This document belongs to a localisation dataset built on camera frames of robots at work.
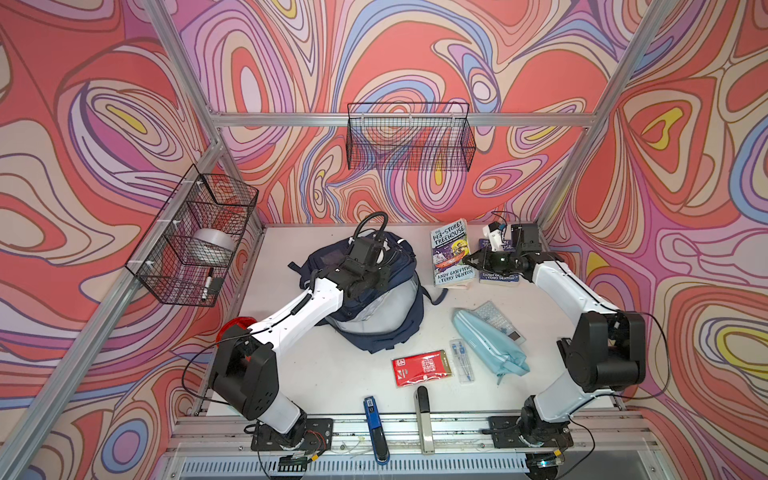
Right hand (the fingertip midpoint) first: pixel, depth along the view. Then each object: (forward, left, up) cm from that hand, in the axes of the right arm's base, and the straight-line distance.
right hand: (467, 266), depth 89 cm
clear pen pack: (-23, +4, -14) cm, 27 cm away
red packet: (-24, +16, -14) cm, 32 cm away
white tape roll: (-5, +67, +19) cm, 70 cm away
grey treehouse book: (+8, +4, +2) cm, 9 cm away
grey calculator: (-9, -8, -13) cm, 18 cm away
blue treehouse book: (+4, -13, -13) cm, 19 cm away
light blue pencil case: (-20, -6, -13) cm, 25 cm away
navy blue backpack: (-12, +24, -8) cm, 28 cm away
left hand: (-3, +24, +3) cm, 25 cm away
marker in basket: (-11, +69, +12) cm, 71 cm away
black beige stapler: (-39, +16, -12) cm, 44 cm away
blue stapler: (-42, +28, -14) cm, 53 cm away
